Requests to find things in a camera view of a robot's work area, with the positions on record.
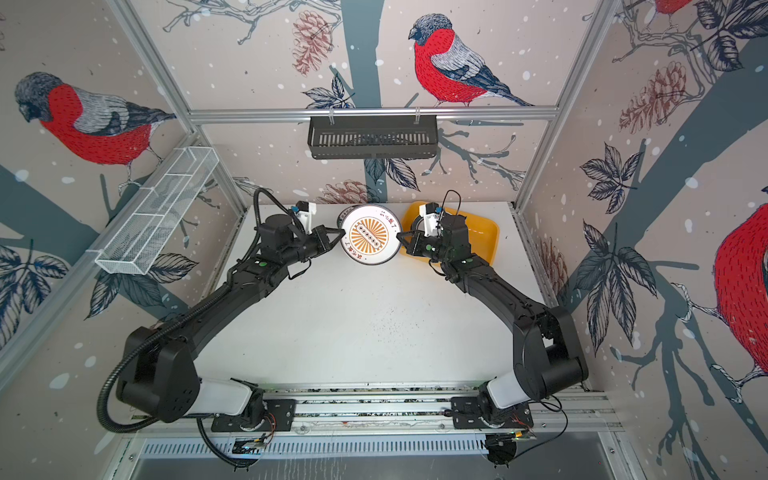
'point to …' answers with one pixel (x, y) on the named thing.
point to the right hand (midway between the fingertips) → (397, 239)
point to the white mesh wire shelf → (140, 240)
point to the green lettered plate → (343, 214)
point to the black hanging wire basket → (372, 139)
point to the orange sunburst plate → (370, 234)
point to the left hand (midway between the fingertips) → (344, 231)
